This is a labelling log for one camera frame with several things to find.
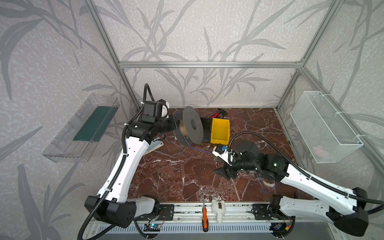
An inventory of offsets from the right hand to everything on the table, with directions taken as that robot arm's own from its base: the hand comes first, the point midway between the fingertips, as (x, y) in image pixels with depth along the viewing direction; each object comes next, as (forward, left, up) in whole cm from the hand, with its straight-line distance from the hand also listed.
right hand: (216, 159), depth 68 cm
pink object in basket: (+6, -51, -3) cm, 51 cm away
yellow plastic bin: (+30, -6, -21) cm, 37 cm away
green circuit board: (-24, +31, -24) cm, 46 cm away
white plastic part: (-16, -1, -19) cm, 25 cm away
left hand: (+18, +16, +10) cm, 26 cm away
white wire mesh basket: (+4, -45, +12) cm, 47 cm away
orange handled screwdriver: (-23, +5, -20) cm, 31 cm away
